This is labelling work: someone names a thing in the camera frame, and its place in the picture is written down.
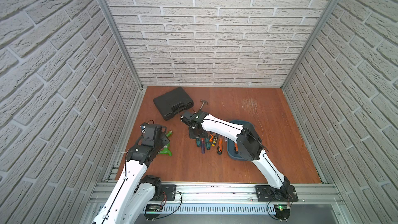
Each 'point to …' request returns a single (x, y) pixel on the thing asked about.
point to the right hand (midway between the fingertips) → (197, 135)
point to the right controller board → (282, 211)
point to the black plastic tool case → (170, 103)
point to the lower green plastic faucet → (166, 150)
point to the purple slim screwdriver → (202, 145)
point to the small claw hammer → (203, 103)
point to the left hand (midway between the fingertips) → (166, 134)
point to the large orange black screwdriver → (219, 148)
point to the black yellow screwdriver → (214, 140)
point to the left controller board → (152, 211)
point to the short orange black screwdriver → (211, 138)
